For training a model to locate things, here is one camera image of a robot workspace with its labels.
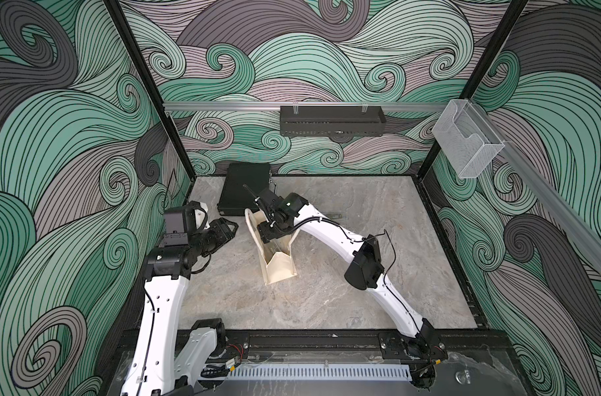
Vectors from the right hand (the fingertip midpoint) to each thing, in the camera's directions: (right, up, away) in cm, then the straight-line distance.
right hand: (266, 237), depth 86 cm
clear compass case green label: (+27, +6, +18) cm, 33 cm away
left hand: (-8, +6, -16) cm, 18 cm away
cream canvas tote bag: (+4, -5, -8) cm, 10 cm away
